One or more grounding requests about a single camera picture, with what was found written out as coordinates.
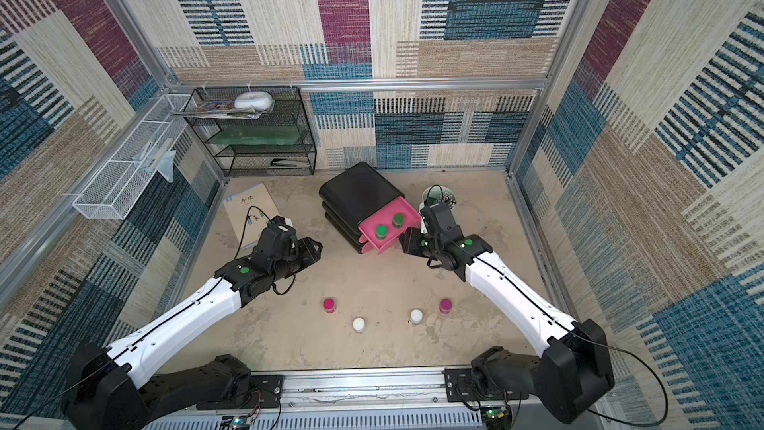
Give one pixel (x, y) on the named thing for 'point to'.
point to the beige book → (250, 212)
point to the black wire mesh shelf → (254, 130)
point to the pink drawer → (368, 229)
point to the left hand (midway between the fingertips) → (319, 246)
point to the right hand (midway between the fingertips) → (405, 236)
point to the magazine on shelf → (222, 109)
